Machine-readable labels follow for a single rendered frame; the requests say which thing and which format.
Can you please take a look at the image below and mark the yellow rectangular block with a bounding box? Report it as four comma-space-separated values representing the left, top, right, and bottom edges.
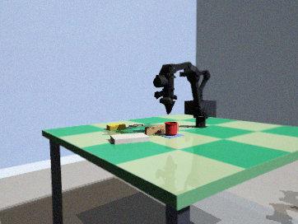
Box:
107, 124, 126, 131

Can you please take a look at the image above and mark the tan wooden plank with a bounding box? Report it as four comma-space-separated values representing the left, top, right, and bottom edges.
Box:
145, 124, 179, 135

